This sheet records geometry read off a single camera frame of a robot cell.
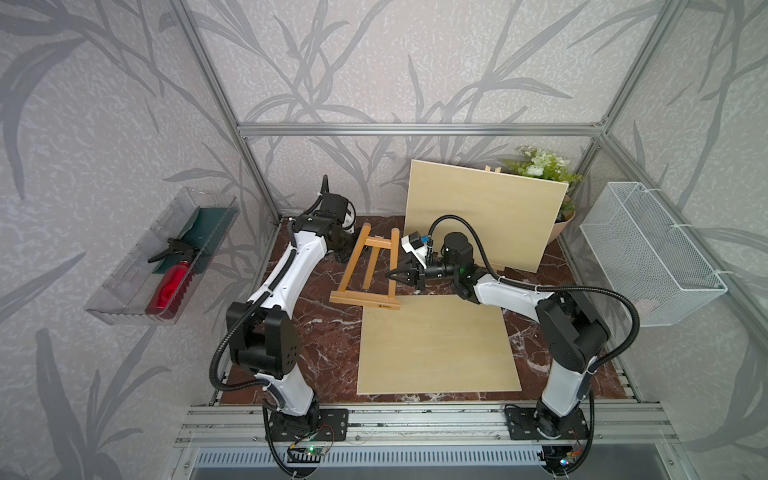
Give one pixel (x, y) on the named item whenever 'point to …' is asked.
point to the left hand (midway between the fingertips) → (371, 248)
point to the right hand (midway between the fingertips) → (388, 271)
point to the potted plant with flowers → (535, 164)
